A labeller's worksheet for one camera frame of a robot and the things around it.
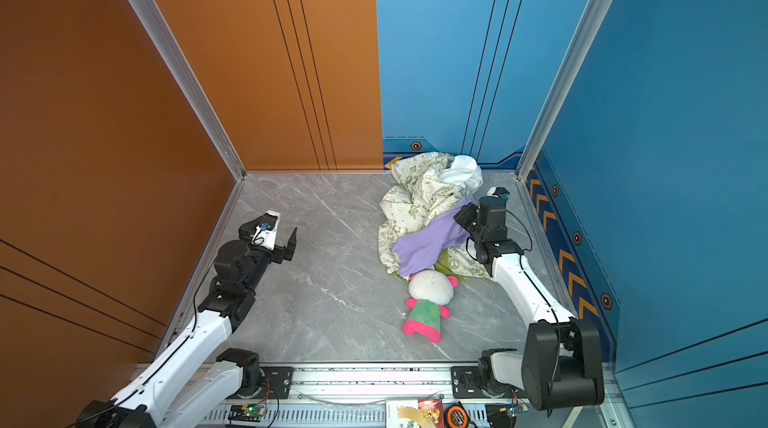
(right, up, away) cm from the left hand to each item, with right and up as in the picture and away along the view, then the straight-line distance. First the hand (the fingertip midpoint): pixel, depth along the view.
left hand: (276, 221), depth 79 cm
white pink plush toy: (+42, -19, +3) cm, 46 cm away
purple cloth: (+39, -10, +9) cm, 41 cm away
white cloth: (+56, +15, +22) cm, 62 cm away
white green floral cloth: (+39, +6, +17) cm, 43 cm away
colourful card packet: (+38, -43, -13) cm, 58 cm away
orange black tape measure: (+46, -43, -13) cm, 64 cm away
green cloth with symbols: (+52, -13, +12) cm, 55 cm away
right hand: (+50, +4, +7) cm, 51 cm away
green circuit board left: (-3, -45, -9) cm, 46 cm away
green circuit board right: (+60, -44, -10) cm, 75 cm away
